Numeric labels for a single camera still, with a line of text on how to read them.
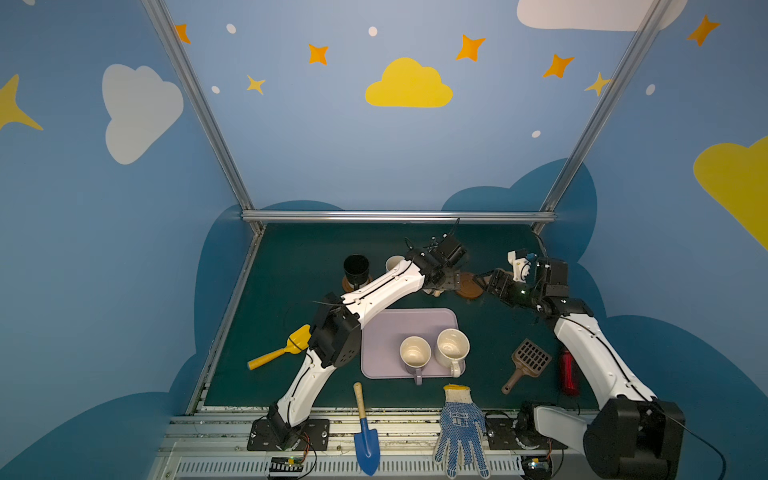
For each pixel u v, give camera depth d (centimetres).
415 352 87
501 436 75
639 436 43
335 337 54
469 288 79
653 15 70
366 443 73
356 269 95
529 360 86
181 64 76
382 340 90
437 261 65
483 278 78
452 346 88
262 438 73
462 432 75
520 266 74
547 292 64
